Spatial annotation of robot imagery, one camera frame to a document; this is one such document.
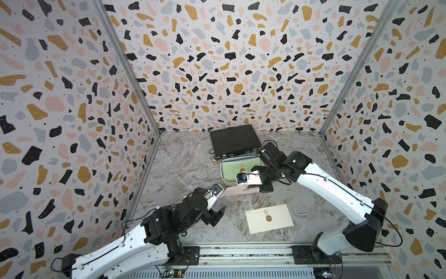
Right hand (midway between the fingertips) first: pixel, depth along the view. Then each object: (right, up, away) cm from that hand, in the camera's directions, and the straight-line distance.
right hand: (249, 182), depth 73 cm
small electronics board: (-31, -37, -2) cm, 48 cm away
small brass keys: (-19, +8, +34) cm, 40 cm away
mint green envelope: (-8, +2, +27) cm, 29 cm away
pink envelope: (-6, -1, -7) cm, 9 cm away
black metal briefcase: (-6, +18, +38) cm, 43 cm away
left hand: (-13, -6, -4) cm, 14 cm away
